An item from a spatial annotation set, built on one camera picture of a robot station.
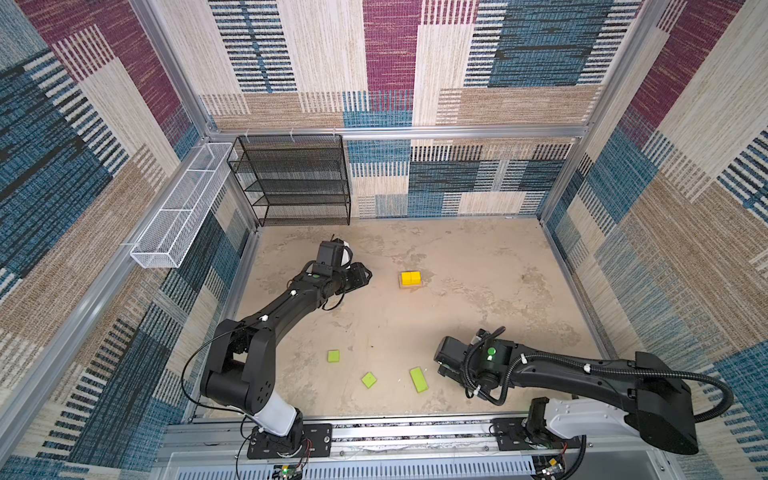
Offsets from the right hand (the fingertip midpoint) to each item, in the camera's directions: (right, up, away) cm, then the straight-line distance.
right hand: (456, 380), depth 79 cm
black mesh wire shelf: (-52, +59, +32) cm, 85 cm away
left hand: (-24, +28, +10) cm, 38 cm away
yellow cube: (-12, +25, +21) cm, 35 cm away
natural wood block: (-10, +22, +22) cm, 33 cm away
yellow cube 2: (-9, +25, +20) cm, 33 cm away
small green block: (-34, +4, +8) cm, 35 cm away
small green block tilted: (-23, -1, +4) cm, 23 cm away
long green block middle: (-10, -1, +3) cm, 10 cm away
